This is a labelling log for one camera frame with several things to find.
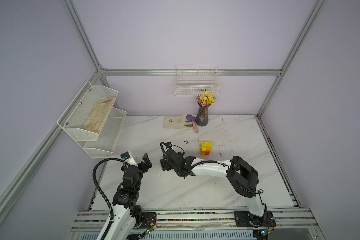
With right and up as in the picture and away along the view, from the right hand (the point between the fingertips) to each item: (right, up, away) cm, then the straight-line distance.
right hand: (166, 158), depth 88 cm
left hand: (-14, +2, -8) cm, 16 cm away
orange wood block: (+27, +4, +7) cm, 28 cm away
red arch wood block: (+26, +2, +8) cm, 27 cm away
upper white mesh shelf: (-42, +24, -10) cm, 50 cm away
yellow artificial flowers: (+26, +38, +10) cm, 47 cm away
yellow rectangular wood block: (+24, +5, +7) cm, 25 cm away
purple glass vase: (+24, +26, +20) cm, 41 cm away
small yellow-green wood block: (+23, +8, +5) cm, 25 cm away
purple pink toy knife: (+17, +26, +29) cm, 43 cm away
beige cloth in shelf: (-36, +23, -10) cm, 45 cm away
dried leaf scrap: (+12, +9, +16) cm, 22 cm away
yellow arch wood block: (+23, +1, +9) cm, 25 cm away
